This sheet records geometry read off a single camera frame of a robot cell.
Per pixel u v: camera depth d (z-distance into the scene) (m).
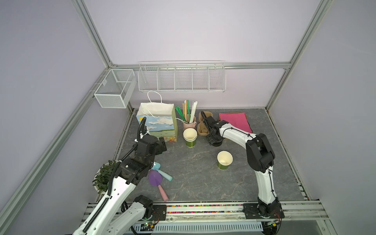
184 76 1.00
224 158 0.88
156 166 0.89
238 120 1.09
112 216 0.42
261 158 0.54
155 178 0.85
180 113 0.97
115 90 1.05
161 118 0.82
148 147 0.50
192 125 0.99
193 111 0.99
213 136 0.77
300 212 0.75
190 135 0.94
